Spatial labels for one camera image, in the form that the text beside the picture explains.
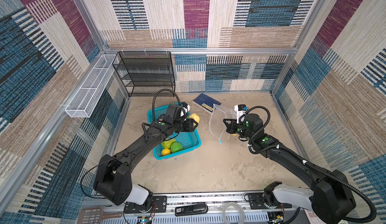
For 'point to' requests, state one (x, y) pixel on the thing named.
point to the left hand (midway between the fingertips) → (195, 122)
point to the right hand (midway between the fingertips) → (223, 122)
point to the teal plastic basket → (189, 140)
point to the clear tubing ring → (240, 209)
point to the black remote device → (191, 210)
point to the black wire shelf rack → (146, 74)
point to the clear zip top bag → (218, 114)
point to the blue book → (205, 103)
